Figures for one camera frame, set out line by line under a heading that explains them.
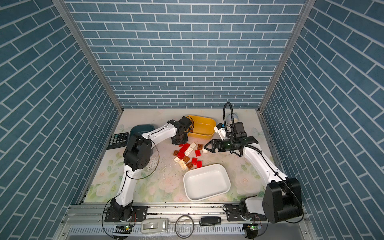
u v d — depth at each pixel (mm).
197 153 961
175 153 940
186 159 917
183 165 902
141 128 1025
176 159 934
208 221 763
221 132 754
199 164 912
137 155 576
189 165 899
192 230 692
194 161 915
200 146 989
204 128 1077
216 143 712
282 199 409
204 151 963
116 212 643
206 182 844
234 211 737
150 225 688
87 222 728
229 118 1116
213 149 715
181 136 851
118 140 997
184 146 987
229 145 697
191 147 987
